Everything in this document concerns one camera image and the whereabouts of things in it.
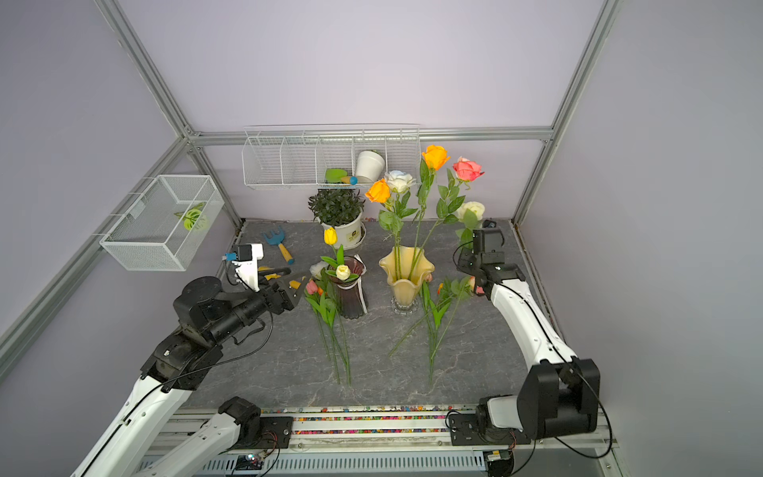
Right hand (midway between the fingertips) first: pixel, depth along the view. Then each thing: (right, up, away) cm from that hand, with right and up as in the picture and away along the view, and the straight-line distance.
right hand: (470, 253), depth 85 cm
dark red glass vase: (-35, -15, +1) cm, 38 cm away
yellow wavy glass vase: (-19, -4, +2) cm, 19 cm away
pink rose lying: (-1, -12, +11) cm, 16 cm away
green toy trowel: (-43, +26, +14) cm, 52 cm away
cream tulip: (-34, -4, -18) cm, 39 cm away
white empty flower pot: (-30, +28, +7) cm, 41 cm away
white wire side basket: (-87, +7, -4) cm, 87 cm away
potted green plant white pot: (-40, +15, +16) cm, 46 cm away
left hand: (-42, -4, -22) cm, 48 cm away
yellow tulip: (-39, +4, -8) cm, 40 cm away
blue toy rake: (-68, +5, +30) cm, 75 cm away
